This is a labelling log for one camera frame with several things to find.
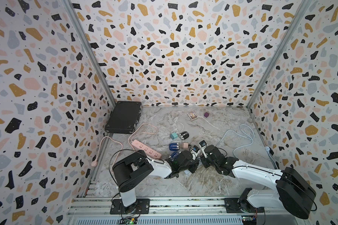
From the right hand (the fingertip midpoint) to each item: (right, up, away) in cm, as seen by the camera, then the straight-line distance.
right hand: (203, 154), depth 88 cm
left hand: (-2, -4, -2) cm, 5 cm away
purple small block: (+8, +26, +29) cm, 40 cm away
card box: (-4, +26, +27) cm, 37 cm away
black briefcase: (-57, +24, +20) cm, 65 cm away
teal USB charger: (-19, +10, +13) cm, 25 cm away
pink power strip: (-35, +1, +5) cm, 36 cm away
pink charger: (-11, +4, +8) cm, 14 cm away
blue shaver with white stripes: (-19, +4, +7) cm, 20 cm away
